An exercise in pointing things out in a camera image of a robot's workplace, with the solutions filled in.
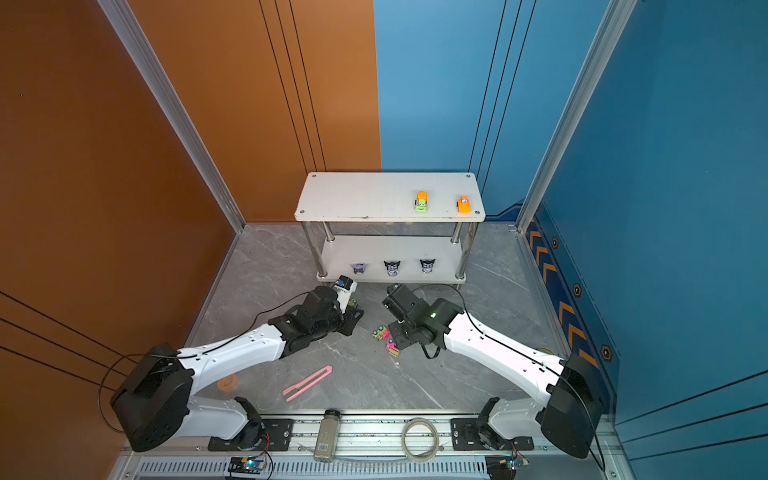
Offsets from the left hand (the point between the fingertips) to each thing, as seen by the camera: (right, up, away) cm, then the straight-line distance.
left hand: (362, 309), depth 85 cm
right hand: (+10, -4, -7) cm, 13 cm away
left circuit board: (-26, -35, -14) cm, 46 cm away
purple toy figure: (-2, +11, +10) cm, 15 cm away
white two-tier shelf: (+7, +27, +36) cm, 45 cm away
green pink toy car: (+5, -8, +4) cm, 10 cm away
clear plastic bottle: (-7, -27, -15) cm, 32 cm away
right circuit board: (+35, -35, -14) cm, 52 cm away
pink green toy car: (+9, -12, +2) cm, 14 cm away
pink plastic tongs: (-9, -16, -2) cm, 19 cm away
